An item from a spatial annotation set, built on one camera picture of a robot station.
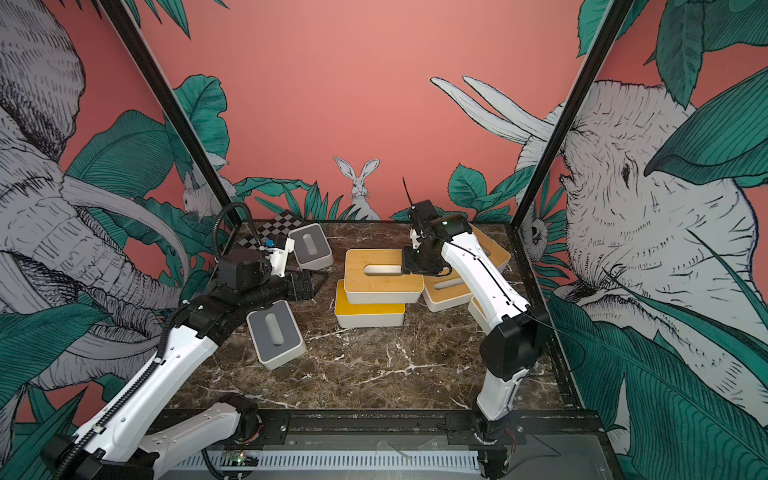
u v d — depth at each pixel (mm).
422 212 636
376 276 781
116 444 375
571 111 864
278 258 636
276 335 894
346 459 701
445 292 940
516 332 443
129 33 716
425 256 672
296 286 615
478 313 906
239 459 698
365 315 855
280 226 1150
